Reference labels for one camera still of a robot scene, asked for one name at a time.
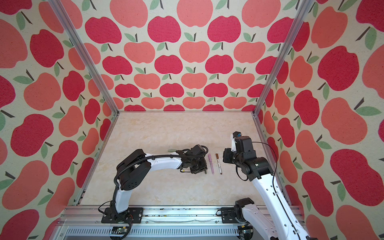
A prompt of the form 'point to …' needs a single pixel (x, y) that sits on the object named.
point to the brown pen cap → (217, 156)
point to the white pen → (219, 164)
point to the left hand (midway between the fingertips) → (211, 171)
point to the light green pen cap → (171, 150)
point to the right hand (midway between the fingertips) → (228, 151)
